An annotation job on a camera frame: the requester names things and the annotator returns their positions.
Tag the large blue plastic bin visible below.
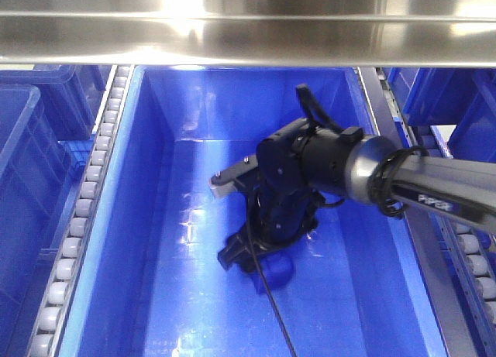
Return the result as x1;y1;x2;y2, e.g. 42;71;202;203
57;64;450;357

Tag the thin black cable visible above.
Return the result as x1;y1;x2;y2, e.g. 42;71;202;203
246;190;299;357

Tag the blue plastic part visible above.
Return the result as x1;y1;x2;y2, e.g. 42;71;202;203
251;252;298;296

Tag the black coiled arm cable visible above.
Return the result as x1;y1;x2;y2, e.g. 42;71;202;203
370;145;430;220

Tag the steel rack with roller tracks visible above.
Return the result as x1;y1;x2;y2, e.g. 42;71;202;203
0;0;496;357

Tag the row of blue bins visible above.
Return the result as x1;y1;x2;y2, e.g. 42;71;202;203
0;64;496;335

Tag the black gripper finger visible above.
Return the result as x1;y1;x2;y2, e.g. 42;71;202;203
216;232;255;272
240;247;273;275

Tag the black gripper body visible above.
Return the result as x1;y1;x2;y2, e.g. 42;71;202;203
243;188;323;250

